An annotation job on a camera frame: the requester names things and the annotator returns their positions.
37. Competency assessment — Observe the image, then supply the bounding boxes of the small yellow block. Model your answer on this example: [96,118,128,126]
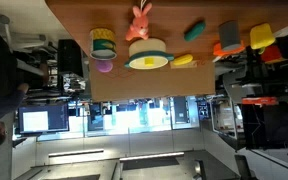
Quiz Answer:
[144,57,155,67]

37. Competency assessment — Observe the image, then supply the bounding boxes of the white pot with teal rim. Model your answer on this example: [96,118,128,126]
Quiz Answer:
[123,37,175,71]

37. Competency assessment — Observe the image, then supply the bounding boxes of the red and yellow object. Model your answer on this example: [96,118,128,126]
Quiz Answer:
[259,44,288,65]

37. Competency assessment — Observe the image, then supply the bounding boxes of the brown cardboard board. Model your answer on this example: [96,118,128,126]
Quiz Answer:
[88,59,216,103]

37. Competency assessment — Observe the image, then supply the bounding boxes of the tan paper label strip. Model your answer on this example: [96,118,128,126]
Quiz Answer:
[169,61,199,70]

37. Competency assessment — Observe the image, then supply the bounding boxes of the small purple bowl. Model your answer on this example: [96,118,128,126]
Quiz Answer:
[94,59,114,74]

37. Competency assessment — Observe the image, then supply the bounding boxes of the yellow lemon toy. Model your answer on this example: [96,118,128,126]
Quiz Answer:
[172,53,194,67]

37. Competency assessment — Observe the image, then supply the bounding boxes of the yellow and green can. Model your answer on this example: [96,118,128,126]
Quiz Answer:
[89,27,118,61]

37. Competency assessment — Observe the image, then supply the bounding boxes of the pink bunny plush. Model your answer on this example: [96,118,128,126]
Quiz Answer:
[125,2,153,42]

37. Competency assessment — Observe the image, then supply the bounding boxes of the long ceiling light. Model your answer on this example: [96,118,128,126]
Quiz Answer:
[118,151,185,163]
[48,148,105,158]

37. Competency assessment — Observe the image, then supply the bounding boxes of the teal oblong toy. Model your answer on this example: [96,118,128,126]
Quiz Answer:
[183,20,207,43]

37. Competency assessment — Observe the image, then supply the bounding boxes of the black computer case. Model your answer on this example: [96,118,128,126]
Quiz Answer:
[57,39,84,78]

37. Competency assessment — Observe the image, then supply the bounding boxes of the orange toy pan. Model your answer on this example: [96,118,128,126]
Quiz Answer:
[212,40,247,58]

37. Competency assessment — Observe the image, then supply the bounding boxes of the computer monitor with lit screen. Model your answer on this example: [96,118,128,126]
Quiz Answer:
[17,103,70,135]

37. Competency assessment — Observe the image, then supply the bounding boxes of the orange red bar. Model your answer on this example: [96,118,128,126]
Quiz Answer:
[241,96,279,107]

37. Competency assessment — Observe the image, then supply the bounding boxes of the yellow bell pepper toy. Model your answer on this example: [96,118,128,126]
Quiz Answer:
[249,22,277,55]

